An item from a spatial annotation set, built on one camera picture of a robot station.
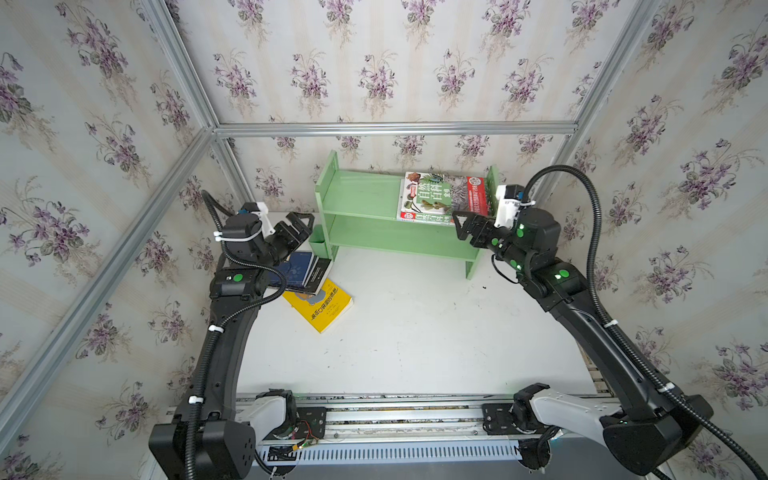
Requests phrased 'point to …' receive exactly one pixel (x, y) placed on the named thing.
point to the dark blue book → (295, 268)
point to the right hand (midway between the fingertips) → (479, 213)
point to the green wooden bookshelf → (358, 212)
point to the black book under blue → (315, 276)
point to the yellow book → (323, 310)
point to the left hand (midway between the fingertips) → (305, 225)
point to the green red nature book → (433, 197)
